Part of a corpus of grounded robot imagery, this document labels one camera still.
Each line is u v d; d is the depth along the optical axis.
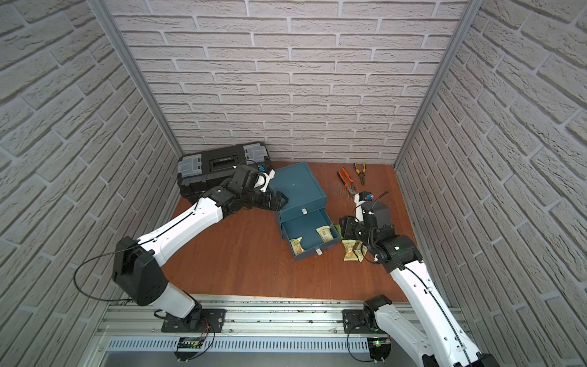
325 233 0.85
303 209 0.81
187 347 0.71
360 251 0.87
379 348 0.71
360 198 0.65
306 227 0.83
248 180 0.63
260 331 0.73
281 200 0.73
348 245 0.89
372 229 0.52
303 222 0.83
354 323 0.73
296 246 0.81
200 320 0.69
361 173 1.17
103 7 0.70
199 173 0.93
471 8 0.69
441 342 0.39
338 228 0.87
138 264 0.42
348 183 1.11
